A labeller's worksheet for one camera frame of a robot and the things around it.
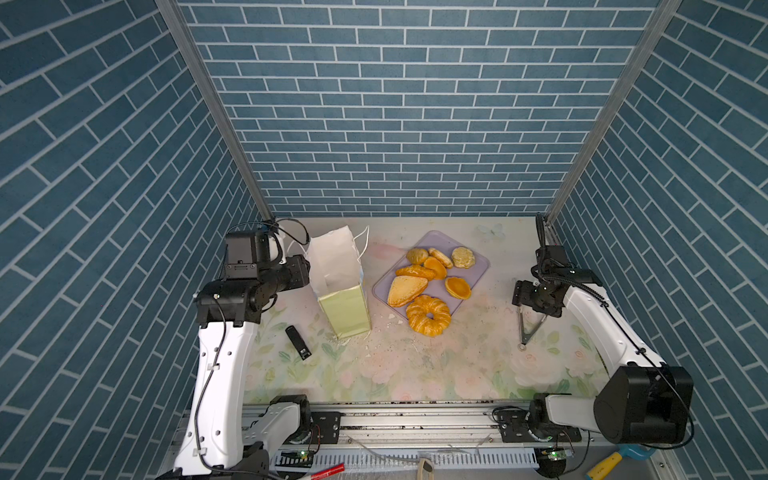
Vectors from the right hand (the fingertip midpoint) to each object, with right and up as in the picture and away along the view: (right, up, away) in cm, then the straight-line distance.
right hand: (525, 297), depth 84 cm
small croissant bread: (-30, +7, +13) cm, 34 cm away
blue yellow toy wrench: (+19, -33, -15) cm, 41 cm away
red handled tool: (-51, -37, -16) cm, 65 cm away
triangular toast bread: (-34, +1, +12) cm, 36 cm away
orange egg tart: (-17, +1, +11) cm, 20 cm away
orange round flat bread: (-24, +8, +16) cm, 30 cm away
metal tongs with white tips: (+1, -12, +5) cm, 13 cm away
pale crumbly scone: (-14, +11, +18) cm, 25 cm away
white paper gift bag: (-56, +4, +12) cm, 58 cm away
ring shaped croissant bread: (-27, -7, +9) cm, 29 cm away
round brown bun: (-30, +11, +15) cm, 35 cm away
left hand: (-59, +11, -16) cm, 62 cm away
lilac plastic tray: (-18, +15, +30) cm, 39 cm away
